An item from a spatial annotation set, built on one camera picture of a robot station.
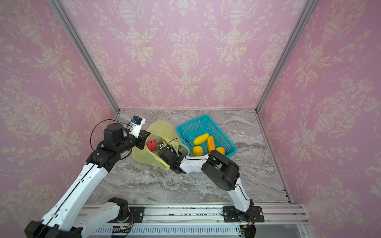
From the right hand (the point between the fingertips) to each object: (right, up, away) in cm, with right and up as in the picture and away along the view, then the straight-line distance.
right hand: (171, 149), depth 93 cm
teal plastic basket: (+16, +10, +13) cm, 23 cm away
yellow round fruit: (+17, -1, -2) cm, 17 cm away
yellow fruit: (+19, +6, +6) cm, 21 cm away
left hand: (-7, +12, -20) cm, 25 cm away
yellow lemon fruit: (+31, 0, -1) cm, 32 cm away
